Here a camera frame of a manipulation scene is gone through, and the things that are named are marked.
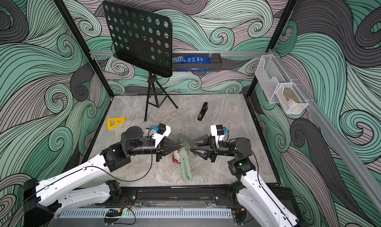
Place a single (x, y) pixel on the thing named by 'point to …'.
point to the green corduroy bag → (185, 153)
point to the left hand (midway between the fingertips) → (179, 144)
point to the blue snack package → (191, 59)
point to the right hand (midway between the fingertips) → (191, 144)
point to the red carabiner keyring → (174, 160)
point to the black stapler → (203, 111)
